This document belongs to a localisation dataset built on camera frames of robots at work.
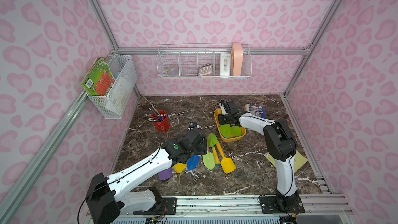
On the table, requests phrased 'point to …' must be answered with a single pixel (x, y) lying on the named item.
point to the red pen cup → (162, 126)
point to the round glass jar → (173, 71)
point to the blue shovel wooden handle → (193, 162)
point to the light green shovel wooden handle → (209, 158)
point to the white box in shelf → (225, 64)
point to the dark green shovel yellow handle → (225, 130)
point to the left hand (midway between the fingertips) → (202, 142)
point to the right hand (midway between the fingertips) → (219, 117)
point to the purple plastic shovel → (166, 174)
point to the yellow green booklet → (299, 160)
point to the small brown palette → (205, 69)
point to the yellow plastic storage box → (217, 112)
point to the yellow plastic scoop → (179, 167)
